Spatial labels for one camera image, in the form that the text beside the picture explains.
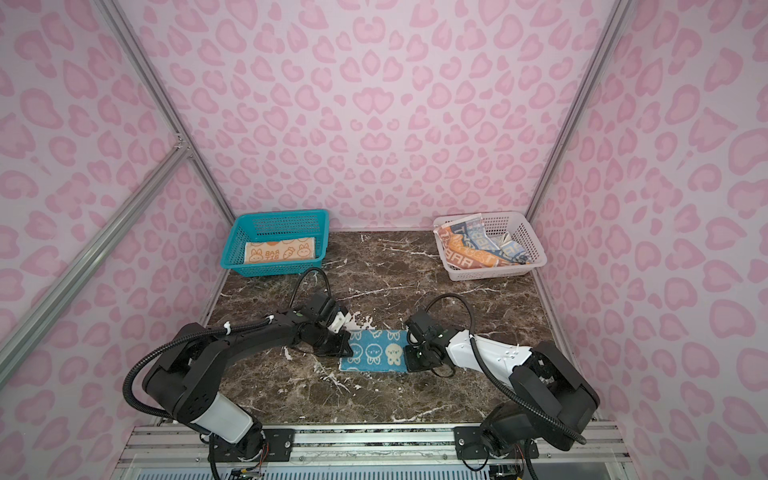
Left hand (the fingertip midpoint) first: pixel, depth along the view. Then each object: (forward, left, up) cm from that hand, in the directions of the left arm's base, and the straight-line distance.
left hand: (355, 349), depth 86 cm
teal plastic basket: (+50, +34, +1) cm, 60 cm away
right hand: (-4, -15, -1) cm, 16 cm away
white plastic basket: (+45, -59, +4) cm, 74 cm away
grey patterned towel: (+41, -40, -1) cm, 57 cm away
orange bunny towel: (+38, +34, 0) cm, 51 cm away
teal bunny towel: (0, -6, -2) cm, 6 cm away
